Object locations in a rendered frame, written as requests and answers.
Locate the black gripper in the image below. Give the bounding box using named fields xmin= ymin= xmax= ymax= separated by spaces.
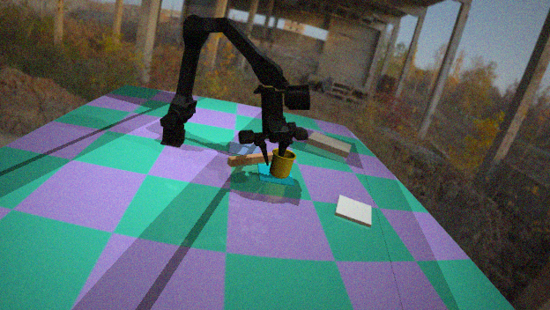
xmin=238 ymin=110 xmax=308 ymax=166

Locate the white flat rectangular slab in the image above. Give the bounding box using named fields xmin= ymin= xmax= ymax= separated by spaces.
xmin=335 ymin=195 xmax=372 ymax=227

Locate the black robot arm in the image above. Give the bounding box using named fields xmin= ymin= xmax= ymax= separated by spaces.
xmin=160 ymin=14 xmax=310 ymax=147

